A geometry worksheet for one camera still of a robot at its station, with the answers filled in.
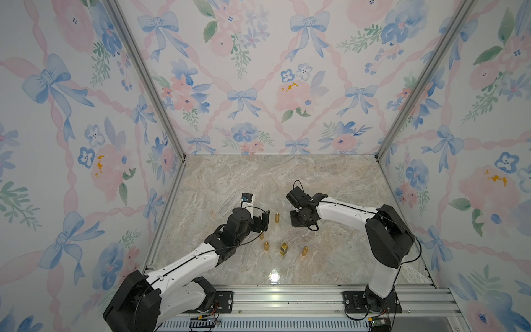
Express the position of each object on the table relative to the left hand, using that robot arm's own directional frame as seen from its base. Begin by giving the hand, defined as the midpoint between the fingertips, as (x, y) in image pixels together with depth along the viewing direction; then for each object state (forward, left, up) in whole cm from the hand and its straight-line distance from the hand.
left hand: (260, 208), depth 82 cm
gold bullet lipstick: (-10, -2, -14) cm, 17 cm away
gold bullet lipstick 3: (-5, 0, -15) cm, 15 cm away
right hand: (+1, -16, -12) cm, 20 cm away
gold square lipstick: (-12, -10, -9) cm, 18 cm away
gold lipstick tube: (+2, -7, -11) cm, 14 cm away
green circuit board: (-36, -43, -18) cm, 59 cm away
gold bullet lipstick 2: (-13, -18, -11) cm, 25 cm away
